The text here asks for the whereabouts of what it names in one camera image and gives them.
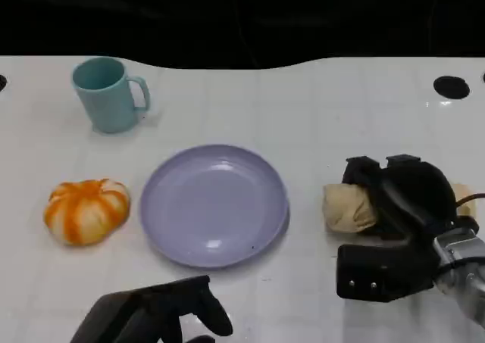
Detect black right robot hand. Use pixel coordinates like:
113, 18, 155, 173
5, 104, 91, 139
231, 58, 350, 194
342, 154, 458, 245

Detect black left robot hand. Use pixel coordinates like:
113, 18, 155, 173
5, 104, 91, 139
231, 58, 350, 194
70, 275, 233, 343

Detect beige towel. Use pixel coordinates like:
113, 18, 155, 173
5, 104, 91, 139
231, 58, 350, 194
322, 182, 477, 235

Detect orange and white bread roll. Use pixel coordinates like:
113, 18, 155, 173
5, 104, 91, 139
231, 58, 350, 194
43, 178, 131, 247

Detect lilac plate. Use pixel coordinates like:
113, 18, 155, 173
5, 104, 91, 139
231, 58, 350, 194
139, 144, 291, 270

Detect pale green mug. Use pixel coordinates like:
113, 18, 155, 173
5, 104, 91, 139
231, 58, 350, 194
72, 56, 152, 134

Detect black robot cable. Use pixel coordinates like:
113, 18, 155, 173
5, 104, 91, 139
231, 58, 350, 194
454, 192, 485, 207

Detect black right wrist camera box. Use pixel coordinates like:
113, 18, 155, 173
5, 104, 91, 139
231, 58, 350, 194
336, 240, 443, 304

